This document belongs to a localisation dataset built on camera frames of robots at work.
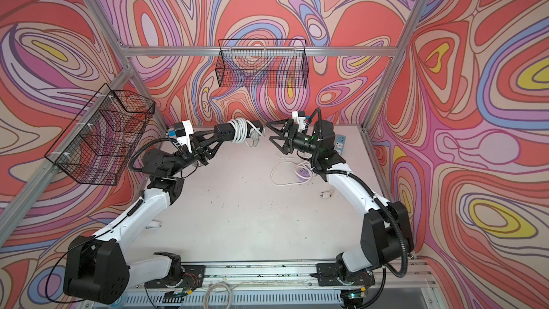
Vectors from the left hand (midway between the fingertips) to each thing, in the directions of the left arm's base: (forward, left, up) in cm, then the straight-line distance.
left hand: (224, 138), depth 65 cm
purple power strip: (+9, -28, -32) cm, 43 cm away
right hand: (+4, -13, -4) cm, 14 cm away
